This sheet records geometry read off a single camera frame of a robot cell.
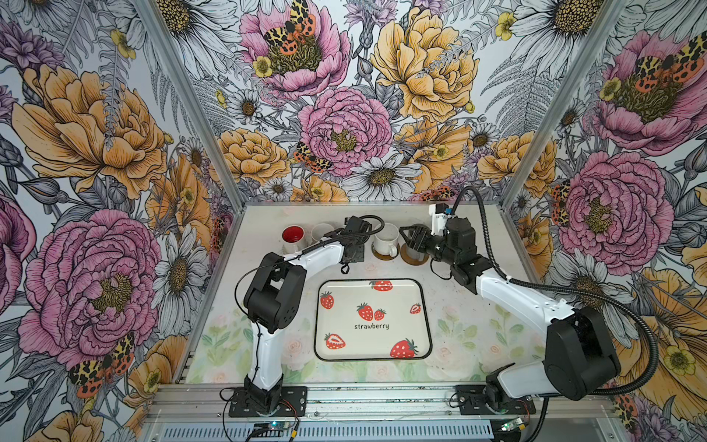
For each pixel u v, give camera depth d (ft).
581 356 1.40
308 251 1.99
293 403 2.42
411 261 3.37
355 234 2.60
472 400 2.43
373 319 2.93
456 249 2.16
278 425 2.33
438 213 2.49
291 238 3.35
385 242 3.17
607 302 1.45
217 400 2.41
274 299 1.71
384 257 3.37
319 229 3.28
